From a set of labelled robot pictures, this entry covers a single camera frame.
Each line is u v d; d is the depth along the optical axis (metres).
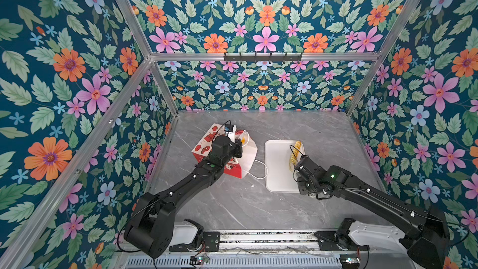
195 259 0.71
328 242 0.72
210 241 0.74
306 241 0.75
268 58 0.93
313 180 0.57
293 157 0.93
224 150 0.64
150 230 0.41
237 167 0.84
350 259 0.70
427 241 0.37
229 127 0.72
